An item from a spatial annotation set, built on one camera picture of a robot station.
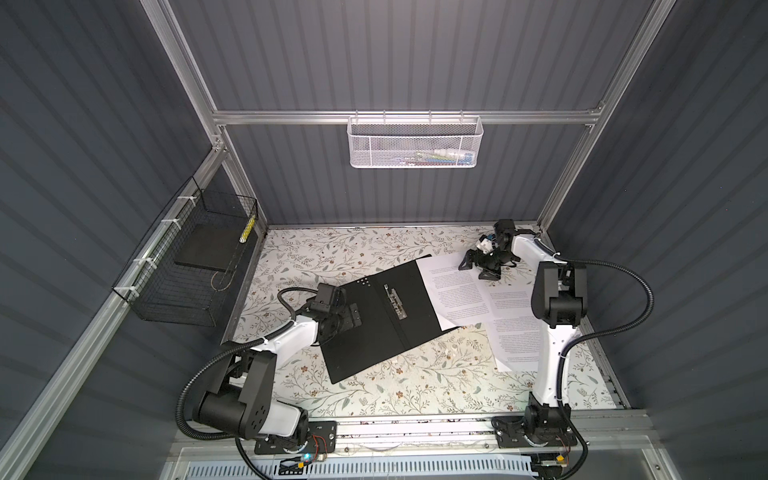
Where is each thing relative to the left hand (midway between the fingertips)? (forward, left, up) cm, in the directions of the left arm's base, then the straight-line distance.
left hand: (348, 320), depth 92 cm
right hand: (+16, -44, +1) cm, 46 cm away
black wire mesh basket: (+2, +38, +25) cm, 45 cm away
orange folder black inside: (-4, -11, -5) cm, 12 cm away
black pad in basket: (+9, +33, +26) cm, 43 cm away
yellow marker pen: (+13, +26, +25) cm, 39 cm away
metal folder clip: (+6, -16, 0) cm, 17 cm away
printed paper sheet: (+7, -36, -1) cm, 37 cm away
